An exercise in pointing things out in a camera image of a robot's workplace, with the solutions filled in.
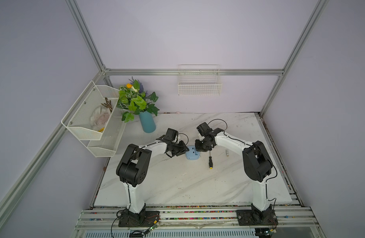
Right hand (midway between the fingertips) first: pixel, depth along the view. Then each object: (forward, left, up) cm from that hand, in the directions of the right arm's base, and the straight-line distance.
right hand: (197, 150), depth 95 cm
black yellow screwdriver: (-7, -8, -3) cm, 11 cm away
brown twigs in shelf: (+14, +51, +29) cm, 60 cm away
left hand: (+1, +6, 0) cm, 6 cm away
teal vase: (+22, +35, +5) cm, 42 cm away
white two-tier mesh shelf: (+3, +55, +27) cm, 61 cm away
